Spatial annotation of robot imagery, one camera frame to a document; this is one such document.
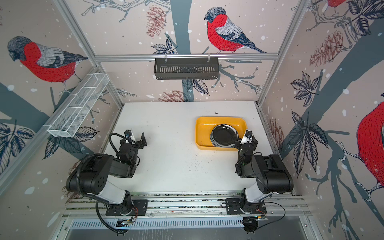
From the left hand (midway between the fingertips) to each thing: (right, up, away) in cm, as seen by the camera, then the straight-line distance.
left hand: (137, 131), depth 90 cm
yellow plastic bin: (+42, +2, +16) cm, 45 cm away
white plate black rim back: (+49, -9, +2) cm, 49 cm away
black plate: (+53, -4, +5) cm, 54 cm away
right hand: (+67, -1, 0) cm, 67 cm away
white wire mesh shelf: (-27, +14, -13) cm, 33 cm away
